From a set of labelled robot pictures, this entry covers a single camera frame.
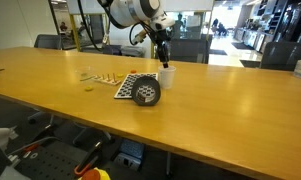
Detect grey table leg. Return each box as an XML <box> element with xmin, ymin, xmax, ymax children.
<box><xmin>165</xmin><ymin>151</ymin><xmax>173</xmax><ymax>178</ymax></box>

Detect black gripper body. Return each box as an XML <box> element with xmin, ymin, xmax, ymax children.
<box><xmin>152</xmin><ymin>29</ymin><xmax>171</xmax><ymax>53</ymax></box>

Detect standing person dark clothes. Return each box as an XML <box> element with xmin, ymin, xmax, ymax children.
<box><xmin>174</xmin><ymin>13</ymin><xmax>186</xmax><ymax>38</ymax></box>

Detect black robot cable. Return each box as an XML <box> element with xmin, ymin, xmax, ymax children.
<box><xmin>77</xmin><ymin>0</ymin><xmax>158</xmax><ymax>51</ymax></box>

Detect black tape roll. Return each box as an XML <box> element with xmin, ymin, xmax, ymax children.
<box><xmin>131</xmin><ymin>75</ymin><xmax>162</xmax><ymax>107</ymax></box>

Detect yellow red emergency stop button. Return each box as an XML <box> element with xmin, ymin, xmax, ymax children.
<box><xmin>78</xmin><ymin>167</ymin><xmax>112</xmax><ymax>180</ymax></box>

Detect distant seated people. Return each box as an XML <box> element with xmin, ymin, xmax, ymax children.
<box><xmin>212</xmin><ymin>17</ymin><xmax>230</xmax><ymax>37</ymax></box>

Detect orange black handled tool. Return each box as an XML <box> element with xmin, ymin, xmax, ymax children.
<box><xmin>73</xmin><ymin>141</ymin><xmax>104</xmax><ymax>178</ymax></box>

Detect black white checkerboard marker board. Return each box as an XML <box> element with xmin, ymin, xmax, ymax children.
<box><xmin>113</xmin><ymin>72</ymin><xmax>159</xmax><ymax>100</ymax></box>

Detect black office chair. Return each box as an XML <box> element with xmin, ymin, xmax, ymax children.
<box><xmin>27</xmin><ymin>111</ymin><xmax>56</xmax><ymax>126</ymax></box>
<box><xmin>72</xmin><ymin>126</ymin><xmax>113</xmax><ymax>148</ymax></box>

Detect clear plastic cup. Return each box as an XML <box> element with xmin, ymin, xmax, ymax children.
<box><xmin>75</xmin><ymin>65</ymin><xmax>95</xmax><ymax>83</ymax></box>

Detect wooden number peg board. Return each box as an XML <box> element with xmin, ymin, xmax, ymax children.
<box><xmin>90</xmin><ymin>72</ymin><xmax>123</xmax><ymax>87</ymax></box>

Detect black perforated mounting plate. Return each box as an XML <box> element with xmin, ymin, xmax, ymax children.
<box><xmin>6</xmin><ymin>138</ymin><xmax>103</xmax><ymax>180</ymax></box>

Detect dark grey office chair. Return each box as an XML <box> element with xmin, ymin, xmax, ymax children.
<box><xmin>33</xmin><ymin>33</ymin><xmax>64</xmax><ymax>51</ymax></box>
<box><xmin>259</xmin><ymin>41</ymin><xmax>301</xmax><ymax>72</ymax></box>
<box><xmin>101</xmin><ymin>44</ymin><xmax>123</xmax><ymax>56</ymax></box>

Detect blue white floor box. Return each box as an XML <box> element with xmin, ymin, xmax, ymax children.
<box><xmin>112</xmin><ymin>139</ymin><xmax>146</xmax><ymax>172</ymax></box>

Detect white paper cup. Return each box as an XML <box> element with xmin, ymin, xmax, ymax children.
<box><xmin>158</xmin><ymin>65</ymin><xmax>177</xmax><ymax>90</ymax></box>

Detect seated person red shirt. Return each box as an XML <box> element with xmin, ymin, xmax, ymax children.
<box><xmin>58</xmin><ymin>21</ymin><xmax>69</xmax><ymax>33</ymax></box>

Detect red handled screwdriver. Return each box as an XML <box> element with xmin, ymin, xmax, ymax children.
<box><xmin>21</xmin><ymin>143</ymin><xmax>41</xmax><ymax>154</ymax></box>

